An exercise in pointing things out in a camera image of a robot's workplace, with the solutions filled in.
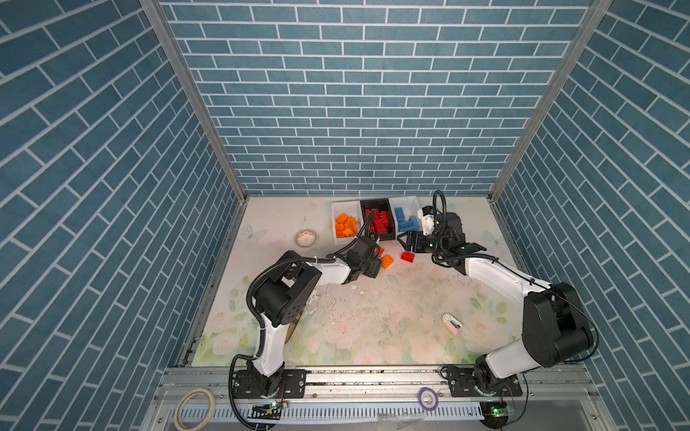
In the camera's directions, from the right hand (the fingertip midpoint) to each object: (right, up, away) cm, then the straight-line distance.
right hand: (408, 237), depth 89 cm
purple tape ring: (+2, -43, -17) cm, 46 cm away
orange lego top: (-8, -6, +10) cm, 14 cm away
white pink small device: (+13, -27, -5) cm, 30 cm away
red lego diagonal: (-6, +7, +22) cm, 24 cm away
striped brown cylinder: (-37, -27, -7) cm, 47 cm away
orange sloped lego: (-24, +7, +21) cm, 33 cm away
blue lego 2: (+1, +3, +16) cm, 16 cm away
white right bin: (+3, +8, +23) cm, 25 cm away
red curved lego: (+2, -8, +10) cm, 13 cm away
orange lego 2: (-21, +1, +14) cm, 25 cm away
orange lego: (-24, +2, +16) cm, 29 cm away
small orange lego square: (-6, -10, +9) cm, 15 cm away
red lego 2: (-8, +2, +18) cm, 20 cm away
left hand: (-10, -10, +10) cm, 17 cm away
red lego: (-13, +8, +23) cm, 28 cm away
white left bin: (-22, +5, +20) cm, 30 cm away
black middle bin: (-8, +12, +28) cm, 31 cm away
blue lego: (+1, +8, +23) cm, 24 cm away
